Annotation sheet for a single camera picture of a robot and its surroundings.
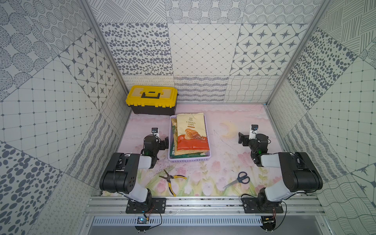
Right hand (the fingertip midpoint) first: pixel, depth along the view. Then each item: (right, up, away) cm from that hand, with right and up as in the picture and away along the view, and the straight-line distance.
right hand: (246, 134), depth 95 cm
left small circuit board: (-61, -40, -24) cm, 77 cm away
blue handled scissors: (-7, -24, -11) cm, 27 cm away
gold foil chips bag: (-49, +7, +3) cm, 49 cm away
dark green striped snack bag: (-48, -11, -10) cm, 51 cm away
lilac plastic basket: (-30, -14, -8) cm, 34 cm away
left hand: (-58, -1, -1) cm, 58 cm away
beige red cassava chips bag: (-37, 0, -3) cm, 37 cm away
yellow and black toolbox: (-67, +23, +6) cm, 71 cm away
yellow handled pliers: (-50, -24, -12) cm, 56 cm away
